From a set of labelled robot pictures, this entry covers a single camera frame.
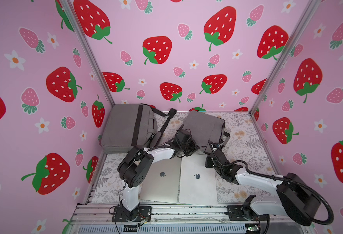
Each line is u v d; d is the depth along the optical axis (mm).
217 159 658
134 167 497
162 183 855
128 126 1016
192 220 731
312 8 689
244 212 660
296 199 417
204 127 1041
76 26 732
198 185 822
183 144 746
